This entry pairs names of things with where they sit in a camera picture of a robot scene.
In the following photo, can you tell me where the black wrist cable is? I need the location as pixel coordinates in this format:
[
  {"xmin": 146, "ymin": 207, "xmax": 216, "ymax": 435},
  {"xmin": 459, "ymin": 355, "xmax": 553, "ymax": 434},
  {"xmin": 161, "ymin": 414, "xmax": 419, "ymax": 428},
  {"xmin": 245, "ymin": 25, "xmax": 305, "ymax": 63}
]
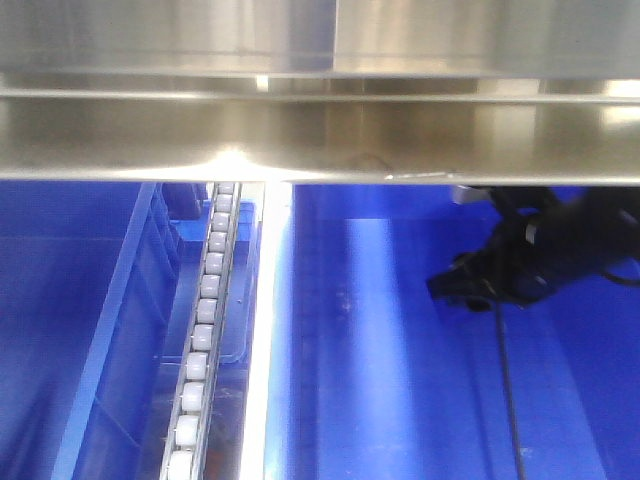
[{"xmin": 492, "ymin": 299, "xmax": 527, "ymax": 480}]

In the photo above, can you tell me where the blue plastic bin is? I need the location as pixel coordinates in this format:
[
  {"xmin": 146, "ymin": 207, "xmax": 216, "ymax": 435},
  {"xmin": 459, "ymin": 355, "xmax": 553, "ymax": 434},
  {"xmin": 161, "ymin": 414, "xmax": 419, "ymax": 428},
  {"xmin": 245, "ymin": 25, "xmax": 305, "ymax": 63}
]
[
  {"xmin": 264, "ymin": 183, "xmax": 640, "ymax": 480},
  {"xmin": 154, "ymin": 197, "xmax": 265, "ymax": 369},
  {"xmin": 0, "ymin": 180, "xmax": 182, "ymax": 480}
]

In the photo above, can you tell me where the steel rack with roller tracks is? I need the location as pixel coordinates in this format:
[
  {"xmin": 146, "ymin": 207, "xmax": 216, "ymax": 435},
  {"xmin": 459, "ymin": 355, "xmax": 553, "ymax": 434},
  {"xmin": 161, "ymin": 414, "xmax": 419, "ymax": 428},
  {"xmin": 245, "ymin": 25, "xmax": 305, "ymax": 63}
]
[{"xmin": 0, "ymin": 0, "xmax": 640, "ymax": 480}]

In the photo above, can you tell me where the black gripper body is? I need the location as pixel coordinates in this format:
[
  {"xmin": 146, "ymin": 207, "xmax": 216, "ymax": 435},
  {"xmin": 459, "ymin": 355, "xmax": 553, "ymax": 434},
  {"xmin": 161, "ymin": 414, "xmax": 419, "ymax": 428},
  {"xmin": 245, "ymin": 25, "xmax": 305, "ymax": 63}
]
[{"xmin": 427, "ymin": 244, "xmax": 546, "ymax": 311}]

